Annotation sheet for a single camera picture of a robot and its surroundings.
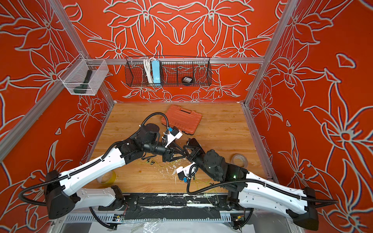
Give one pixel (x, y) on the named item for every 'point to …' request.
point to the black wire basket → (168, 71)
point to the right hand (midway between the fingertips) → (186, 139)
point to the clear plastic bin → (84, 76)
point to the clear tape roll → (241, 157)
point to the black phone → (193, 141)
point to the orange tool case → (186, 120)
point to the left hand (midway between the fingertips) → (184, 153)
